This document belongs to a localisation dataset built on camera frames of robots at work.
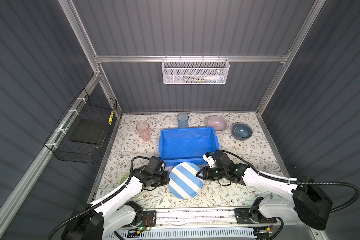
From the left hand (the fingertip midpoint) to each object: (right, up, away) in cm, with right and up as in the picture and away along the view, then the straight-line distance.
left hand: (170, 180), depth 83 cm
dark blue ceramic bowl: (+48, +26, +23) cm, 60 cm away
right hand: (+16, +3, -3) cm, 16 cm away
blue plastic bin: (+3, +17, +19) cm, 25 cm away
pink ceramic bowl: (+34, +33, +28) cm, 55 cm away
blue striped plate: (+7, -1, -2) cm, 7 cm away
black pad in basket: (-40, +28, -8) cm, 50 cm away
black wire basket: (-45, +41, -3) cm, 61 cm away
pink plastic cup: (-19, +28, +14) cm, 37 cm away
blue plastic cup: (+7, +36, +20) cm, 41 cm away
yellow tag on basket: (-34, +35, 0) cm, 49 cm away
